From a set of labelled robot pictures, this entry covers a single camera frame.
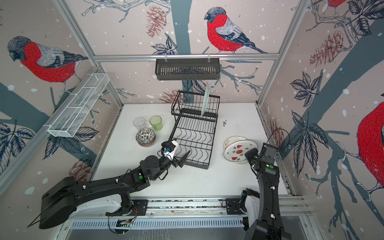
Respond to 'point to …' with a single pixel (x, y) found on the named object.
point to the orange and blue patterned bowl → (146, 145)
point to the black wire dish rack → (193, 132)
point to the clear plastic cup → (140, 123)
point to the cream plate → (231, 139)
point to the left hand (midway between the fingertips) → (181, 145)
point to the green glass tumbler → (156, 122)
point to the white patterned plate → (235, 151)
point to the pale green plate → (205, 100)
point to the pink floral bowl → (145, 137)
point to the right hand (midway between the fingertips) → (247, 153)
